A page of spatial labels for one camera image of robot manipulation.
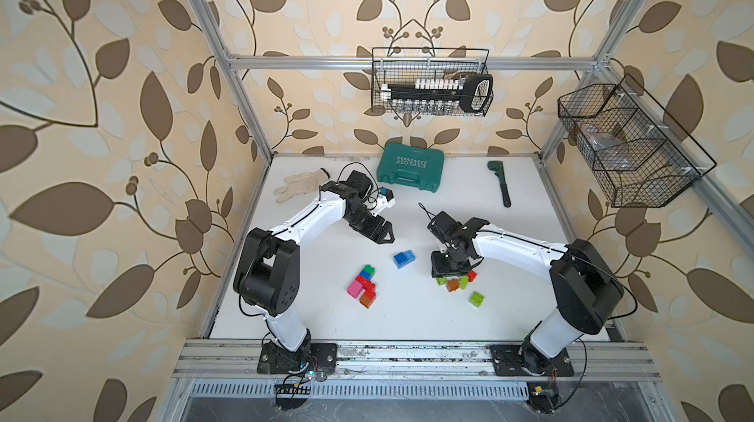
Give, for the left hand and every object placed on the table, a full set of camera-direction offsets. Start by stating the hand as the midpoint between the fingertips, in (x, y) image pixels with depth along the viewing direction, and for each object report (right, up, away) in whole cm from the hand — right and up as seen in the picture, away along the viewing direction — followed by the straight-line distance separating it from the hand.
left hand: (380, 230), depth 86 cm
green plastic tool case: (+12, +20, +26) cm, 35 cm away
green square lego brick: (-3, -13, +3) cm, 13 cm away
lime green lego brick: (+19, -15, 0) cm, 24 cm away
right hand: (+18, -13, +1) cm, 22 cm away
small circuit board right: (+41, -38, -15) cm, 58 cm away
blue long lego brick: (+7, -10, +4) cm, 12 cm away
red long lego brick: (-3, -17, 0) cm, 17 cm away
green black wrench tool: (+46, +20, +30) cm, 59 cm away
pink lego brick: (-7, -17, -1) cm, 18 cm away
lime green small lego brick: (+28, -19, -3) cm, 34 cm away
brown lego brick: (+21, -16, -1) cm, 27 cm away
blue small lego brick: (-4, -14, +1) cm, 14 cm away
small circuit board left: (-22, -39, -12) cm, 46 cm away
